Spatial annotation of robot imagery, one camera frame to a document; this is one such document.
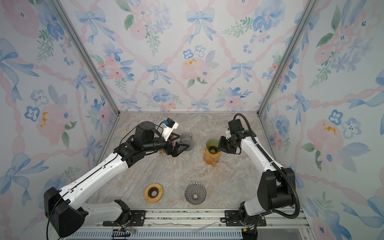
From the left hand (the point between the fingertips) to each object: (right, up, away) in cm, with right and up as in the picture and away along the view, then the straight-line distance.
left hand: (184, 140), depth 69 cm
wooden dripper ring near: (-18, -30, +13) cm, 37 cm away
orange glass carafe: (+15, -13, +18) cm, 27 cm away
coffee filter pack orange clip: (-9, -4, -7) cm, 12 cm away
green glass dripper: (+16, -5, +19) cm, 25 cm away
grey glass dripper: (+5, -29, +11) cm, 32 cm away
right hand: (+19, -5, +17) cm, 26 cm away
